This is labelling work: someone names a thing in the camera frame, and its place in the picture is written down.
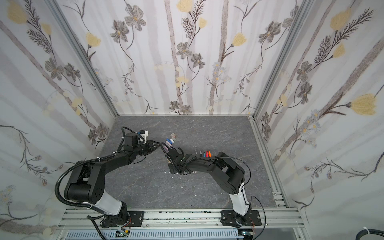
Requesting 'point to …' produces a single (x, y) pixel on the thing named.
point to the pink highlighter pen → (207, 154)
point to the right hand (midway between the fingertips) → (173, 163)
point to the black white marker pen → (200, 154)
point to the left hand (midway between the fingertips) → (161, 143)
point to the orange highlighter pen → (209, 154)
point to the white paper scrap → (165, 172)
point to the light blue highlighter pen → (204, 154)
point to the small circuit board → (120, 234)
